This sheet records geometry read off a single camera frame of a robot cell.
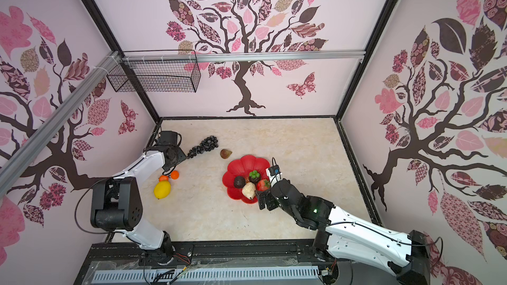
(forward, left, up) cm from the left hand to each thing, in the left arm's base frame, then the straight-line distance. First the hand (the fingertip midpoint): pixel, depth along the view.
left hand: (177, 162), depth 93 cm
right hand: (-18, -41, +10) cm, 46 cm away
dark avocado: (-11, -30, 0) cm, 32 cm away
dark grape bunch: (+13, -12, -3) cm, 18 cm away
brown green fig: (+7, -22, -4) cm, 23 cm away
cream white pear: (-15, -35, -1) cm, 38 cm away
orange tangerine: (-5, +1, -4) cm, 7 cm away
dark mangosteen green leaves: (-7, -37, -2) cm, 38 cm away
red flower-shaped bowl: (0, -31, -6) cm, 32 cm away
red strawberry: (-12, -41, -2) cm, 43 cm away
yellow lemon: (-13, +4, -2) cm, 14 cm away
